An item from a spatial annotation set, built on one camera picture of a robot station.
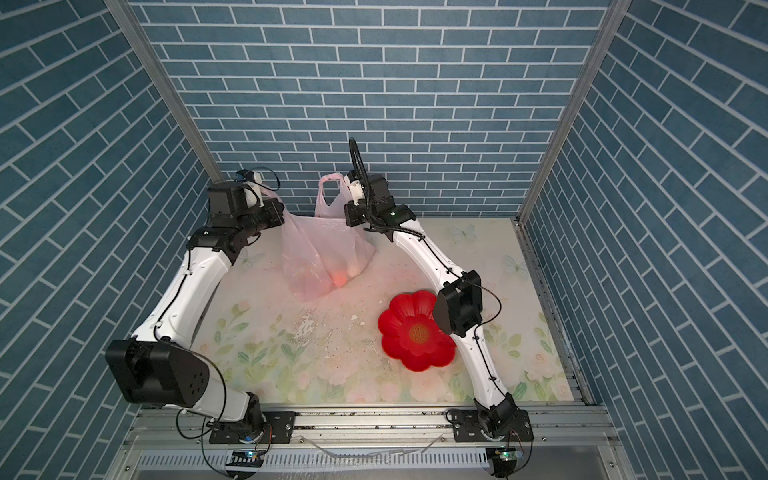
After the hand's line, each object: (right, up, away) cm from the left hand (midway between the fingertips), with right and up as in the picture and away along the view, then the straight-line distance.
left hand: (284, 202), depth 79 cm
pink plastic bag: (+9, -13, +7) cm, 17 cm away
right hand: (+14, +1, +8) cm, 16 cm away
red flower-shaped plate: (+35, -39, +11) cm, 54 cm away
